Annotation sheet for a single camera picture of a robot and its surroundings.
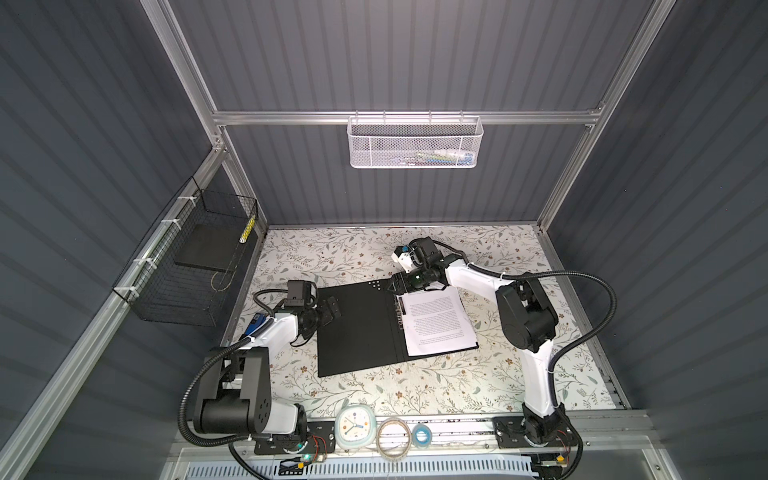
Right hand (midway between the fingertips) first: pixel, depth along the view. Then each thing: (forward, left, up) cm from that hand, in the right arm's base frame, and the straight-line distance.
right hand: (396, 289), depth 96 cm
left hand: (-8, +21, -2) cm, 22 cm away
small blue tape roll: (-40, -7, -7) cm, 41 cm away
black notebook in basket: (-2, +47, +25) cm, 53 cm away
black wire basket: (-10, +53, +23) cm, 59 cm away
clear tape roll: (-41, +1, -6) cm, 41 cm away
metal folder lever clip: (-6, -1, -4) cm, 7 cm away
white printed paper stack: (-9, -12, -5) cm, 16 cm away
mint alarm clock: (-39, +10, -2) cm, 40 cm away
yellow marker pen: (+3, +41, +24) cm, 47 cm away
